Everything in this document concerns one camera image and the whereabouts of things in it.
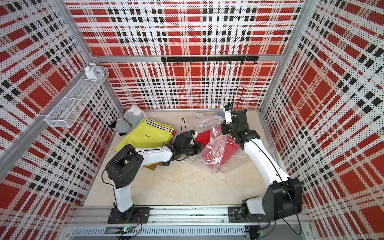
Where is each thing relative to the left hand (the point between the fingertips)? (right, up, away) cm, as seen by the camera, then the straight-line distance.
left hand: (207, 148), depth 90 cm
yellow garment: (-37, +9, 0) cm, 38 cm away
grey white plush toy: (-55, +17, +14) cm, 59 cm away
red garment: (+6, +1, -9) cm, 11 cm away
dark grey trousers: (-25, -9, -3) cm, 26 cm away
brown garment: (-32, -10, -4) cm, 34 cm away
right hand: (+11, +16, -8) cm, 21 cm away
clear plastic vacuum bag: (+2, +16, -8) cm, 18 cm away
